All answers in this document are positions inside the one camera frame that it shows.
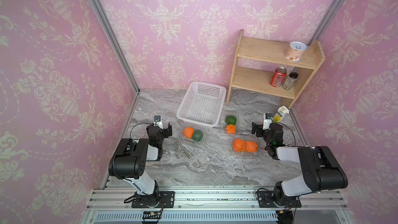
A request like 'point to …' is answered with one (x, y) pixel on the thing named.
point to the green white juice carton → (280, 114)
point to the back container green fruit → (230, 119)
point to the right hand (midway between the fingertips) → (261, 122)
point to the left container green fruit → (198, 135)
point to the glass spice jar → (290, 81)
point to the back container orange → (230, 129)
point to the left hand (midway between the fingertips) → (161, 124)
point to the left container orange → (188, 132)
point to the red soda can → (278, 76)
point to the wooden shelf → (257, 79)
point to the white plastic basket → (202, 104)
